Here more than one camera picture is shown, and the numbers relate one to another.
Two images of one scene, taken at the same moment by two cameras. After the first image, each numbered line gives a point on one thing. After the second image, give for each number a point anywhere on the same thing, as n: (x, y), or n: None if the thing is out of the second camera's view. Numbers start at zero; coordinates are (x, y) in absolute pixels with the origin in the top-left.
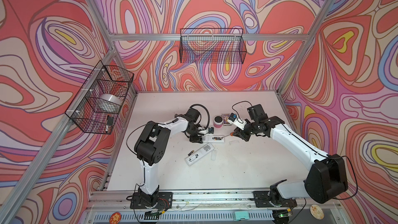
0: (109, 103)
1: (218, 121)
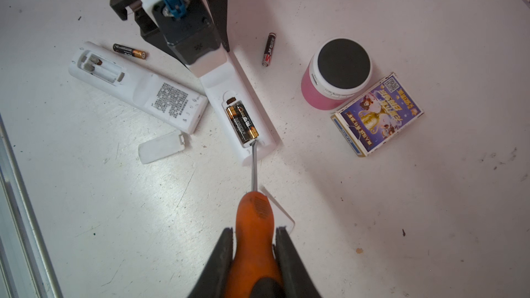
0: None
1: (337, 71)
